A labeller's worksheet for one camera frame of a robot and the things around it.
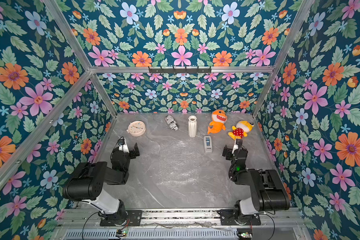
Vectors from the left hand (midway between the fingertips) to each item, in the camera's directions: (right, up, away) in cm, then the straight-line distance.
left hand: (129, 143), depth 92 cm
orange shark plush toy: (+60, +17, +16) cm, 64 cm away
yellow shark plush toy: (+74, +8, +11) cm, 75 cm away
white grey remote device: (+50, -1, +7) cm, 51 cm away
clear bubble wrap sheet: (+31, -12, +1) cm, 33 cm away
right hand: (+68, -1, 0) cm, 68 cm away
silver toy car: (+24, +14, +19) cm, 33 cm away
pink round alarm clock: (-1, +9, +16) cm, 18 cm away
